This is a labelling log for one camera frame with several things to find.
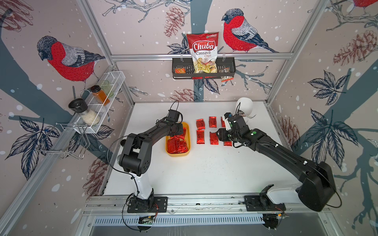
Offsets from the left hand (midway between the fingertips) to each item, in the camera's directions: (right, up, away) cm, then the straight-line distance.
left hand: (182, 127), depth 97 cm
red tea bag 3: (+21, -8, -2) cm, 23 cm away
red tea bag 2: (+13, +1, +9) cm, 16 cm away
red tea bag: (+22, +3, +10) cm, 24 cm away
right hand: (+22, -1, -14) cm, 26 cm away
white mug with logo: (+44, +15, +4) cm, 47 cm away
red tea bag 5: (+31, -11, 0) cm, 33 cm away
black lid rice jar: (-41, +8, -31) cm, 52 cm away
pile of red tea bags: (-4, -11, -6) cm, 13 cm away
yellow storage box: (+4, -8, 0) cm, 9 cm away
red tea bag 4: (+13, -7, +1) cm, 14 cm away
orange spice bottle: (-41, +18, -23) cm, 50 cm away
